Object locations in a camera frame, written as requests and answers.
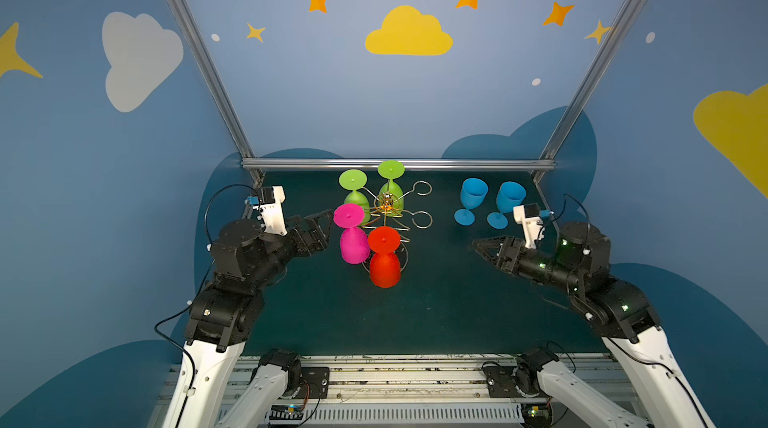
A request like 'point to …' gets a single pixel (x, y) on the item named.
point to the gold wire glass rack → (395, 223)
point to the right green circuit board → (536, 414)
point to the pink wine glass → (354, 242)
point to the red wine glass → (385, 263)
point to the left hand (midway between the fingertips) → (314, 212)
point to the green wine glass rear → (391, 198)
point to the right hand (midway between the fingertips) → (480, 242)
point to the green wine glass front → (354, 180)
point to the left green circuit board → (285, 412)
